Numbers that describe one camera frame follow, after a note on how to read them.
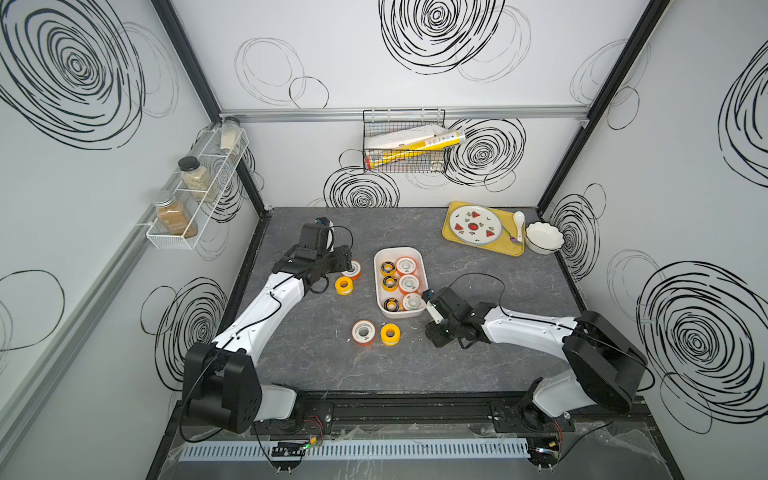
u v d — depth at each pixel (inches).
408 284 38.0
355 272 39.0
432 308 28.4
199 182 27.9
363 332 34.3
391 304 36.7
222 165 37.2
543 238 42.7
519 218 45.5
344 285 37.9
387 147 34.6
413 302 36.8
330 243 27.1
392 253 40.1
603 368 17.0
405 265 40.2
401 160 34.2
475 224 44.9
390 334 34.1
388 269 39.7
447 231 44.4
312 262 24.7
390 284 38.2
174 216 24.8
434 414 29.8
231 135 34.0
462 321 26.1
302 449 27.3
